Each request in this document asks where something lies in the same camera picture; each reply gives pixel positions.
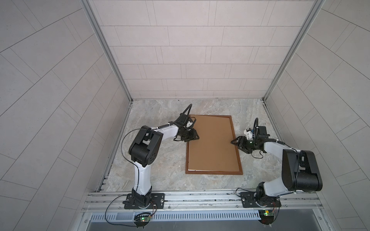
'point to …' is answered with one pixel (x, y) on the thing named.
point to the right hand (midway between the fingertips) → (234, 143)
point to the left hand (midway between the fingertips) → (200, 136)
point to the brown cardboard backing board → (213, 150)
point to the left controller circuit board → (141, 219)
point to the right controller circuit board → (267, 216)
